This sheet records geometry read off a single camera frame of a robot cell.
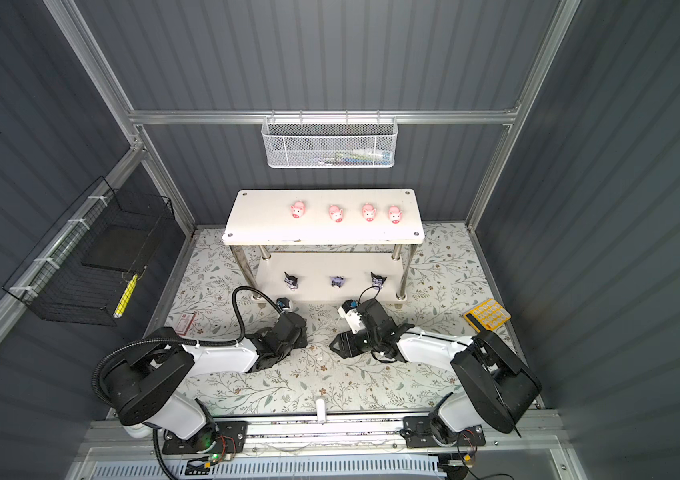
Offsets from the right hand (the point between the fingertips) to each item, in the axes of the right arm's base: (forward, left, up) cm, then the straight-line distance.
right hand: (341, 346), depth 86 cm
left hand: (+6, +12, -2) cm, 13 cm away
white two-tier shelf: (+43, +7, -3) cm, 43 cm away
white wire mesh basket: (+81, +5, +18) cm, 83 cm away
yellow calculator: (+11, -46, -3) cm, 48 cm away
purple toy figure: (+18, -11, +7) cm, 22 cm away
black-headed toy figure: (+18, +15, +8) cm, 25 cm away
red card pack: (+9, +50, -1) cm, 51 cm away
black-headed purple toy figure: (+19, +1, +6) cm, 20 cm away
